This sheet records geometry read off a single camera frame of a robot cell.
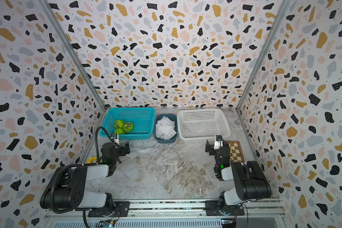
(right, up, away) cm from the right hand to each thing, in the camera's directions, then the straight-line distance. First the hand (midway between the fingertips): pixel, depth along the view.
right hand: (217, 140), depth 91 cm
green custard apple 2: (-68, +10, +12) cm, 70 cm away
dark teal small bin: (-29, +15, +19) cm, 38 cm away
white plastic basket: (-8, +10, +19) cm, 22 cm away
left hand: (-62, -2, +1) cm, 62 cm away
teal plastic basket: (-54, +14, +22) cm, 60 cm away
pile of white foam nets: (-35, +7, +9) cm, 36 cm away
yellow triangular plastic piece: (-81, -12, 0) cm, 81 cm away
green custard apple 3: (-66, +5, +8) cm, 67 cm away
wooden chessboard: (+12, -9, +1) cm, 16 cm away
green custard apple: (-61, +8, +11) cm, 63 cm away
